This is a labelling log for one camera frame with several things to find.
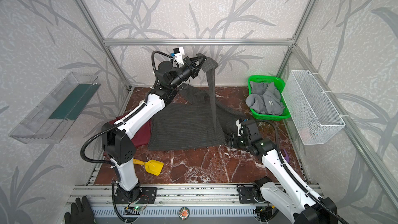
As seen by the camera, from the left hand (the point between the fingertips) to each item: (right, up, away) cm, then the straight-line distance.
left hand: (208, 53), depth 65 cm
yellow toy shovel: (-29, -56, +16) cm, 65 cm away
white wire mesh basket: (+42, -28, -4) cm, 51 cm away
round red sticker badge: (-11, -71, +4) cm, 72 cm away
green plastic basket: (+52, -8, +47) cm, 70 cm away
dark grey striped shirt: (-11, -32, +37) cm, 50 cm away
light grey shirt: (+37, -19, +37) cm, 56 cm away
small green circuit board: (-34, -70, +6) cm, 78 cm away
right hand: (+11, -39, +16) cm, 43 cm away
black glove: (-57, -71, +3) cm, 91 cm away
